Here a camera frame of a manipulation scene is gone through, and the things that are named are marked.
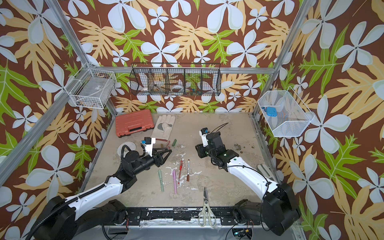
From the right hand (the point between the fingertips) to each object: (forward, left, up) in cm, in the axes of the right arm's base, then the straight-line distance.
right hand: (197, 145), depth 83 cm
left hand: (-5, +15, +5) cm, 16 cm away
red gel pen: (-6, +10, -16) cm, 20 cm away
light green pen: (-15, +21, -16) cm, 30 cm away
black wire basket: (+41, +14, +16) cm, 46 cm away
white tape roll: (+9, +45, -14) cm, 48 cm away
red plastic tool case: (+26, +46, -10) cm, 54 cm away
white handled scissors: (-33, -7, -16) cm, 38 cm away
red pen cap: (+10, +20, -15) cm, 27 cm away
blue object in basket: (+17, -43, +10) cm, 48 cm away
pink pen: (-13, +14, -15) cm, 24 cm away
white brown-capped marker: (-9, +5, -16) cm, 19 cm away
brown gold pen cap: (+10, +24, -16) cm, 30 cm away
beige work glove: (+26, +25, -14) cm, 38 cm away
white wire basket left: (+27, +63, +19) cm, 71 cm away
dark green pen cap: (+12, +16, -15) cm, 25 cm away
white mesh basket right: (+14, -51, +10) cm, 53 cm away
